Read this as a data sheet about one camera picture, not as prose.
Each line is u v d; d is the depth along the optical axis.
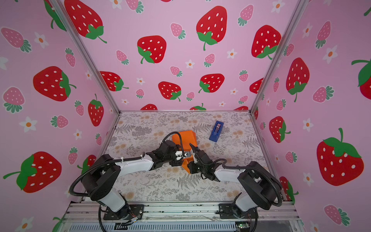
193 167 0.78
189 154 0.77
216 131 1.01
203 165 0.69
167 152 0.70
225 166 0.60
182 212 0.75
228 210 0.74
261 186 0.44
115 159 0.51
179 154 0.76
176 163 0.80
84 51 0.84
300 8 0.69
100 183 0.45
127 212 0.72
